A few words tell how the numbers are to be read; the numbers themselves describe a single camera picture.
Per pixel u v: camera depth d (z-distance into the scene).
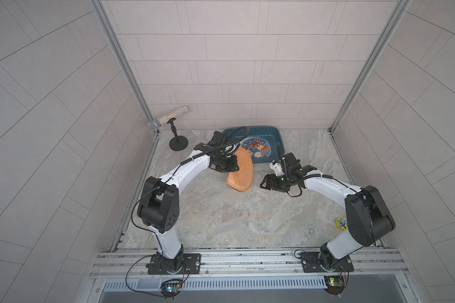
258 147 1.05
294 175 0.66
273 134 1.11
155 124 0.88
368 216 0.43
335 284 0.68
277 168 0.82
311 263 0.71
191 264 0.71
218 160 0.71
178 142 1.09
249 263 0.72
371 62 0.86
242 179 0.83
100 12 0.71
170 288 0.64
